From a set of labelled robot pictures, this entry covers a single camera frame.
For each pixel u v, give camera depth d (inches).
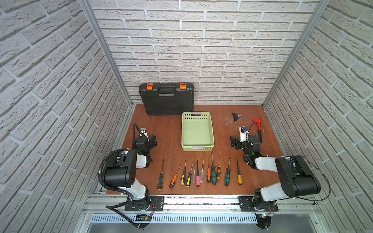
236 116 43.3
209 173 32.6
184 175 32.5
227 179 31.3
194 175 32.5
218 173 32.6
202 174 32.6
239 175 32.3
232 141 33.6
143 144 27.9
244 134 31.7
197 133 40.3
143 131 32.1
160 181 31.2
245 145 31.0
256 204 26.4
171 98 38.4
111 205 24.3
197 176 32.1
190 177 32.0
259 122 42.2
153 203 28.6
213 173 32.2
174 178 32.0
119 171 18.1
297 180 17.5
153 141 34.6
